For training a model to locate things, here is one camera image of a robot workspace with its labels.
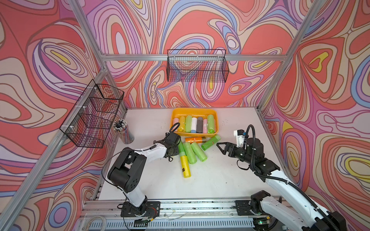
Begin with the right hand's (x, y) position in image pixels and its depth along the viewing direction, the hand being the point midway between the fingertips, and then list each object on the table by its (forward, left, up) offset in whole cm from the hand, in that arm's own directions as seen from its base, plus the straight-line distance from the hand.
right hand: (221, 148), depth 78 cm
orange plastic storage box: (+39, +12, -11) cm, 42 cm away
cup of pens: (+16, +59, +3) cm, 61 cm away
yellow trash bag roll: (+29, +22, -10) cm, 37 cm away
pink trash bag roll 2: (+32, +28, -12) cm, 44 cm away
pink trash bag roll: (+25, +6, -11) cm, 28 cm away
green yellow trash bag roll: (+1, +21, -13) cm, 25 cm away
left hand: (+8, +27, -15) cm, 32 cm away
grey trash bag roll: (+27, +9, -12) cm, 31 cm away
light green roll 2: (+6, +12, -13) cm, 18 cm away
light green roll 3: (+21, +2, -7) cm, 22 cm away
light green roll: (+5, +17, -13) cm, 22 cm away
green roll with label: (+12, +4, -14) cm, 19 cm away
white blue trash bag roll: (+24, +14, -11) cm, 30 cm away
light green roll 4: (+28, +17, -11) cm, 35 cm away
